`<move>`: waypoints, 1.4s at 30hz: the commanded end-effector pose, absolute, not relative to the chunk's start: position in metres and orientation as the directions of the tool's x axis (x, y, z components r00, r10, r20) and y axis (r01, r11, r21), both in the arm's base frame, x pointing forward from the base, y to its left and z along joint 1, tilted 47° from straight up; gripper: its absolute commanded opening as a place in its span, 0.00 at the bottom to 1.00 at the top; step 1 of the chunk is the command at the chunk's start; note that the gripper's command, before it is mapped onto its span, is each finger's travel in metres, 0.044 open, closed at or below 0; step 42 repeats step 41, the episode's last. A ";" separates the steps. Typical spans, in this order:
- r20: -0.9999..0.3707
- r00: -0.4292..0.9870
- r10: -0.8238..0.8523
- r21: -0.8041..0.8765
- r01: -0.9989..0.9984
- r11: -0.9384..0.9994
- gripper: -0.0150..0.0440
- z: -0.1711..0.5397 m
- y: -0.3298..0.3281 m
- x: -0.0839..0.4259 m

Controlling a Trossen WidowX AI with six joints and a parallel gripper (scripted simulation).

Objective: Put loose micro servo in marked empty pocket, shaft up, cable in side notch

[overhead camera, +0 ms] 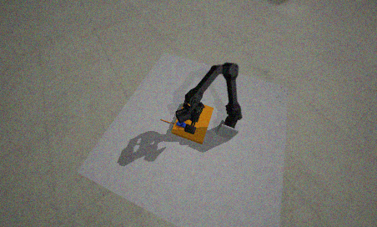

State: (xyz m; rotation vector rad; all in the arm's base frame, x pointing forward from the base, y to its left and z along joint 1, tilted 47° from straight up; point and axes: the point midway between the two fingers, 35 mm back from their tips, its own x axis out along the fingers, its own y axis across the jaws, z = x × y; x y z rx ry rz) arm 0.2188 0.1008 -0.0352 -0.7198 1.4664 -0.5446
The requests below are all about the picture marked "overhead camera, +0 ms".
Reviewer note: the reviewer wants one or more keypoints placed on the orange flat deck plate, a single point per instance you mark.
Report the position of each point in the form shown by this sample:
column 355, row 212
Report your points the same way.
column 201, row 127

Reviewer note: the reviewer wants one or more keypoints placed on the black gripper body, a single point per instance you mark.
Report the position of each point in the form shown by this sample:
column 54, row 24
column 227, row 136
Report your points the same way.
column 190, row 128

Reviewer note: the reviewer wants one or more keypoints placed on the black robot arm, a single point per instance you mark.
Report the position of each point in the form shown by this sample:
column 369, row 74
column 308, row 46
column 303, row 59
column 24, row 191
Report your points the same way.
column 230, row 71

